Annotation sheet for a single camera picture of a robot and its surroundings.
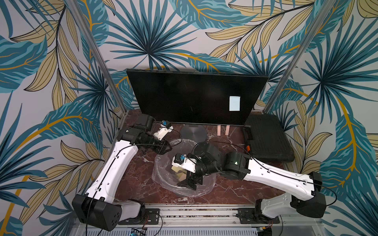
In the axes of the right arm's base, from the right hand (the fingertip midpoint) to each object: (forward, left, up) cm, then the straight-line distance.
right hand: (179, 171), depth 62 cm
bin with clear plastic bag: (-2, +7, 0) cm, 7 cm away
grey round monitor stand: (+37, -10, -23) cm, 45 cm away
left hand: (+13, +7, -3) cm, 15 cm away
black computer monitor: (+52, -2, -3) cm, 52 cm away
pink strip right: (+30, -28, -11) cm, 43 cm away
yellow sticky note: (+3, +2, -3) cm, 4 cm away
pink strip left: (+31, -23, -12) cm, 41 cm away
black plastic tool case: (+27, -55, -19) cm, 64 cm away
